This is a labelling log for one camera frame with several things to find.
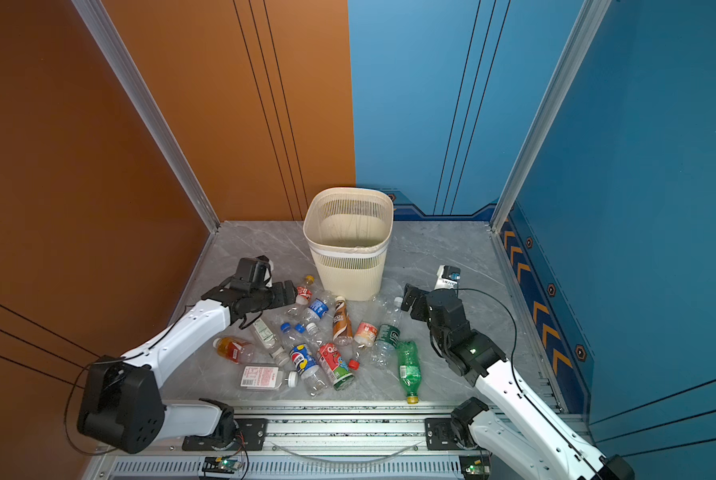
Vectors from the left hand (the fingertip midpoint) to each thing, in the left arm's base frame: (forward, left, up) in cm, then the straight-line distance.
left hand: (286, 291), depth 88 cm
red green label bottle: (-20, -16, -5) cm, 26 cm away
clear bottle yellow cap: (+2, -4, -6) cm, 7 cm away
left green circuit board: (-41, +10, -12) cm, 44 cm away
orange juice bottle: (-16, +13, -5) cm, 21 cm away
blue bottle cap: (-8, 0, -8) cm, 11 cm away
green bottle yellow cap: (-20, -36, -6) cm, 42 cm away
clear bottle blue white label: (-2, -9, -6) cm, 11 cm away
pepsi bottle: (-20, -8, -6) cm, 23 cm away
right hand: (-6, -37, +10) cm, 39 cm away
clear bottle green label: (-11, -30, -6) cm, 33 cm away
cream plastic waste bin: (+23, -18, +2) cm, 29 cm away
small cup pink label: (-11, -24, -5) cm, 27 cm away
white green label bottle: (-12, +4, -7) cm, 15 cm away
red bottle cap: (-18, -21, -8) cm, 29 cm away
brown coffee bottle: (-11, -17, -5) cm, 21 cm away
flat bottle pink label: (-23, +3, -8) cm, 24 cm away
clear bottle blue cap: (-9, -8, -8) cm, 15 cm away
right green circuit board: (-41, -51, -13) cm, 66 cm away
